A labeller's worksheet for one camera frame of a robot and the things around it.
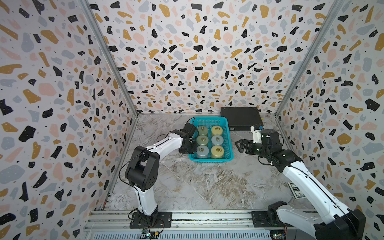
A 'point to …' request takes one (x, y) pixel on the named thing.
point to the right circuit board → (277, 234)
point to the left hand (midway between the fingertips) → (196, 150)
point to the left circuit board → (146, 234)
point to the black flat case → (242, 118)
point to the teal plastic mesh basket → (209, 122)
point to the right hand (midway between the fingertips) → (242, 143)
